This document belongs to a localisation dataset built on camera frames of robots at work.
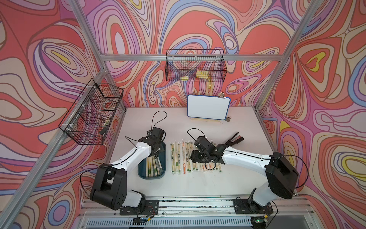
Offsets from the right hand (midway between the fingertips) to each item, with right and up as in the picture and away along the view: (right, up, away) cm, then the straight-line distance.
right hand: (195, 161), depth 84 cm
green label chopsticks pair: (-10, 0, +7) cm, 12 cm away
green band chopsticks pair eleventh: (-12, 0, +7) cm, 14 cm away
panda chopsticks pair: (-14, 0, +6) cm, 16 cm away
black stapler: (+29, +11, +14) cm, 34 cm away
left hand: (-23, +6, +4) cm, 24 cm away
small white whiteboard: (+10, +34, +14) cm, 38 cm away
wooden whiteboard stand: (+10, +44, +9) cm, 45 cm away
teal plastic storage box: (-26, -5, +2) cm, 26 cm away
